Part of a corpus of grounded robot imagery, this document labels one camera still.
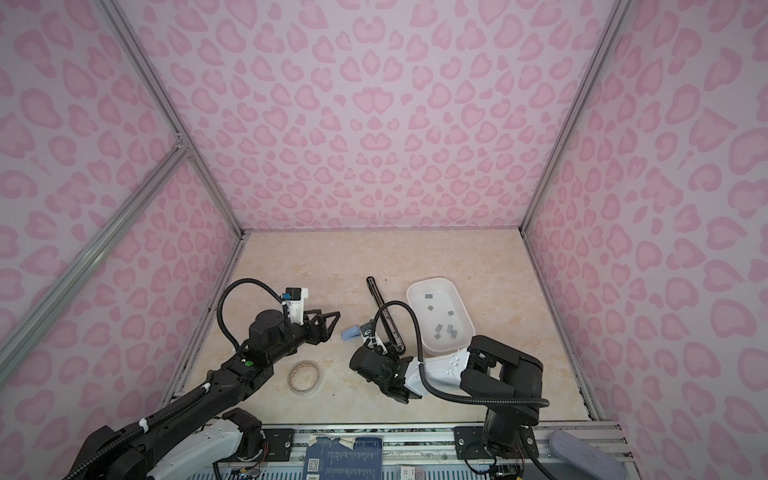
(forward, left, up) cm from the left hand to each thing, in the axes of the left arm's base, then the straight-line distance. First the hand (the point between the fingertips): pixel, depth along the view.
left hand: (332, 309), depth 80 cm
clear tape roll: (-13, +9, -16) cm, 22 cm away
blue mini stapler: (0, -3, -14) cm, 14 cm away
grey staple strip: (+13, -28, -16) cm, 35 cm away
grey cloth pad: (-33, -61, -13) cm, 71 cm away
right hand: (-6, -10, -14) cm, 18 cm away
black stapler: (0, -16, -14) cm, 21 cm away
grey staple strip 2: (0, -34, -16) cm, 38 cm away
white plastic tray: (+5, -33, -17) cm, 37 cm away
